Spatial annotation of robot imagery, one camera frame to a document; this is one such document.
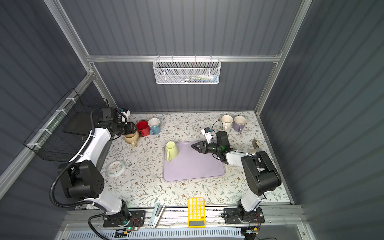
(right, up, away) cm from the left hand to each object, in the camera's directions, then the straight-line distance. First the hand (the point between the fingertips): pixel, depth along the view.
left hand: (132, 127), depth 88 cm
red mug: (0, 0, +20) cm, 20 cm away
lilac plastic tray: (+34, -23, +7) cm, 42 cm away
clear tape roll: (-10, -25, +1) cm, 27 cm away
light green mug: (+23, -14, +1) cm, 27 cm away
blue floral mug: (+8, +3, +17) cm, 19 cm away
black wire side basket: (-27, -4, -18) cm, 33 cm away
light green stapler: (+18, -43, -14) cm, 49 cm away
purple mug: (+69, +3, +18) cm, 71 cm away
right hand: (+38, -12, -1) cm, 39 cm away
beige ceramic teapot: (-3, -7, +8) cm, 11 cm away
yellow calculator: (+38, -42, -14) cm, 59 cm away
